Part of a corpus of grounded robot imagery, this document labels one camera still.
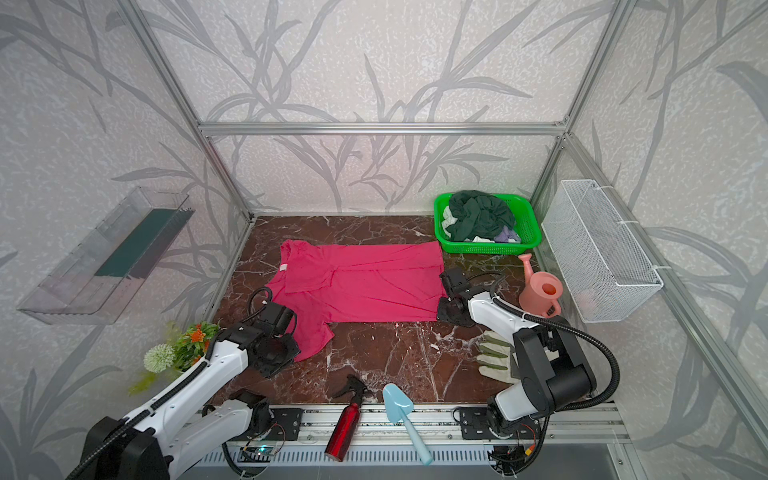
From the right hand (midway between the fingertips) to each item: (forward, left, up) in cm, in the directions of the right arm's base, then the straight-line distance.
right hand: (446, 305), depth 93 cm
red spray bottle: (-33, +27, 0) cm, 43 cm away
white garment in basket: (+36, -4, 0) cm, 37 cm away
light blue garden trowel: (-27, +15, -1) cm, 31 cm away
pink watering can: (-1, -26, +9) cm, 27 cm away
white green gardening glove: (-16, -13, -1) cm, 20 cm away
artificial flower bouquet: (-18, +68, +12) cm, 72 cm away
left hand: (-14, +42, +2) cm, 44 cm away
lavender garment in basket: (+27, -25, +2) cm, 36 cm away
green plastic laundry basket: (+35, -32, +4) cm, 47 cm away
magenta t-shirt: (+8, +40, 0) cm, 41 cm away
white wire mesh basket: (-8, -29, +33) cm, 45 cm away
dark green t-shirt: (+30, -13, +10) cm, 34 cm away
